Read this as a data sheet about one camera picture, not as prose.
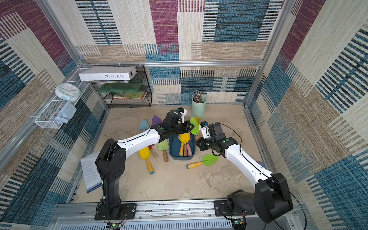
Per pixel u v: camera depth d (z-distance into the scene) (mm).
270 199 403
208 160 916
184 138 985
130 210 741
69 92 755
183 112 814
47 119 687
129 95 997
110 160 500
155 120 1110
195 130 858
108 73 791
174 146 959
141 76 945
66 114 683
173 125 713
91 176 853
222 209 732
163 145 965
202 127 757
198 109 1076
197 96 1041
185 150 925
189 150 922
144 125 1080
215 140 639
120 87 984
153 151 937
